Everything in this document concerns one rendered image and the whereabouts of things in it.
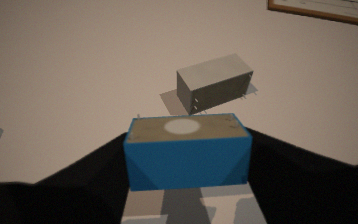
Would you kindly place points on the grey rectangular block with metal pins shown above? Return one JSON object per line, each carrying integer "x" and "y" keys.
{"x": 212, "y": 83}

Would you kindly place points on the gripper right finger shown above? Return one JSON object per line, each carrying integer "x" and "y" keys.
{"x": 293, "y": 185}

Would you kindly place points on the blue rectangular block with black label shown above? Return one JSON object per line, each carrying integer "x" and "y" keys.
{"x": 191, "y": 151}

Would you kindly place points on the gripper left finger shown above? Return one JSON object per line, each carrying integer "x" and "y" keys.
{"x": 92, "y": 190}

